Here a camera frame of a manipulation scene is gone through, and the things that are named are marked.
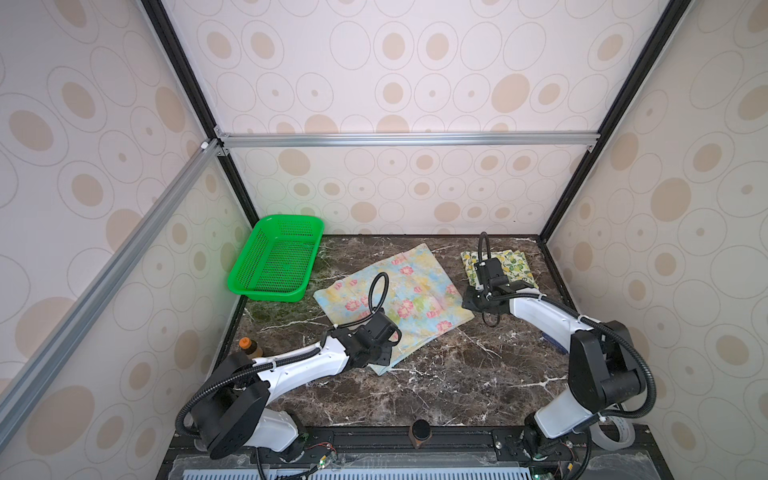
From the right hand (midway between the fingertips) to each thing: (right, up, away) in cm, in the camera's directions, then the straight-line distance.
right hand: (468, 299), depth 93 cm
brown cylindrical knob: (-18, -26, -27) cm, 42 cm away
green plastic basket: (-68, +12, +20) cm, 72 cm away
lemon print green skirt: (+21, +12, +16) cm, 29 cm away
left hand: (-24, -13, -9) cm, 29 cm away
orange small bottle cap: (-64, -10, -12) cm, 66 cm away
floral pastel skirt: (-18, +3, +10) cm, 20 cm away
